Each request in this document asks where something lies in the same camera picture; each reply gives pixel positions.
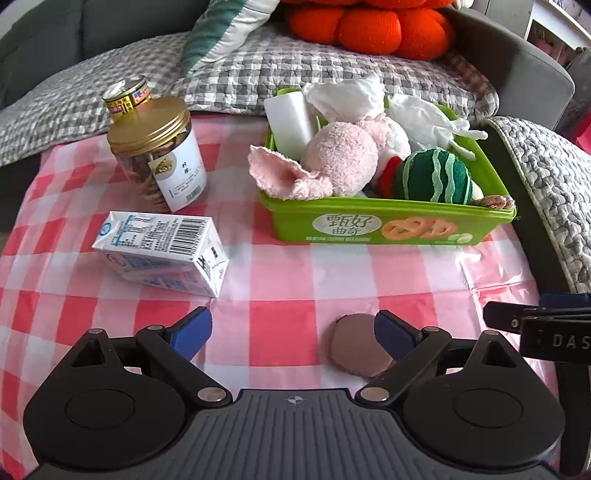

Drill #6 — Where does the blue monkey plush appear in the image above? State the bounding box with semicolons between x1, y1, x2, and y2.
452;0;474;10

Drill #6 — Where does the white cloth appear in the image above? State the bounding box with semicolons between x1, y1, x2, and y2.
303;73;488;160

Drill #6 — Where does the white sponge block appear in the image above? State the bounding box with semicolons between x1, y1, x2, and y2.
263;90;318;161

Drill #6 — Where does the white bookshelf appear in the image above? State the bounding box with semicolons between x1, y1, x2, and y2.
469;0;591;70

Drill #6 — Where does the green felt watermelon toy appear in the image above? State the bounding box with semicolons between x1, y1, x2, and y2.
393;148;474;205

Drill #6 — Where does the pink checkered tablecloth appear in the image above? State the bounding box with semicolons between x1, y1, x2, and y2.
1;115;538;479

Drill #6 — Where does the brown round coaster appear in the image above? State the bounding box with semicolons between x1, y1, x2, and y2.
327;313;394;378

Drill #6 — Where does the pink fluffy towel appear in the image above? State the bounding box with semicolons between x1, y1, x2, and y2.
247;114;411;201

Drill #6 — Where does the grey sofa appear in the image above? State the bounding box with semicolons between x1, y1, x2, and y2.
0;0;576;232

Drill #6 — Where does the green white throw pillow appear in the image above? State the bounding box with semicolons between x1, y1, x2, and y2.
181;0;279;74

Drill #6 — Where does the gold lid cookie jar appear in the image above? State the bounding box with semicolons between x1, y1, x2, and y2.
107;96;207;213

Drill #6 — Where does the yellow drink can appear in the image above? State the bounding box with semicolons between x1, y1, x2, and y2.
102;75;151;122

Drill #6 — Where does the rabbit doll blue dress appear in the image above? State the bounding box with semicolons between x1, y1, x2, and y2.
472;195;515;210

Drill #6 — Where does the white blue milk carton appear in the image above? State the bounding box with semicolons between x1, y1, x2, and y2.
92;211;229;298

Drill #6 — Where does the green plastic box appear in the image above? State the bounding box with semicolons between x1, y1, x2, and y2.
259;105;516;245

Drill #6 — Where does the grey checkered sofa cover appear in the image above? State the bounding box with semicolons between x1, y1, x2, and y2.
1;23;500;165

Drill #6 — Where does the red flower cushion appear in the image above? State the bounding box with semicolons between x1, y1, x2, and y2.
283;0;456;61

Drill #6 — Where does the santa plush toy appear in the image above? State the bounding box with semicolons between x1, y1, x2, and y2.
376;156;404;199

